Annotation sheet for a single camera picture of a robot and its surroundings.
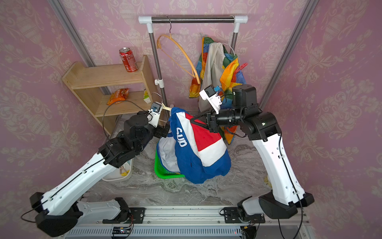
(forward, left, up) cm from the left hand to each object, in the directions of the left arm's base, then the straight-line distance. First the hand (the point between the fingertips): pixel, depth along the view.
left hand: (160, 116), depth 65 cm
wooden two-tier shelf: (+45, +48, -20) cm, 68 cm away
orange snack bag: (+30, +33, -13) cm, 47 cm away
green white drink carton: (+29, +16, -14) cm, 35 cm away
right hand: (-9, -15, +8) cm, 19 cm away
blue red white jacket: (-13, -14, -5) cm, 20 cm away
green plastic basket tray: (-12, +3, -33) cm, 35 cm away
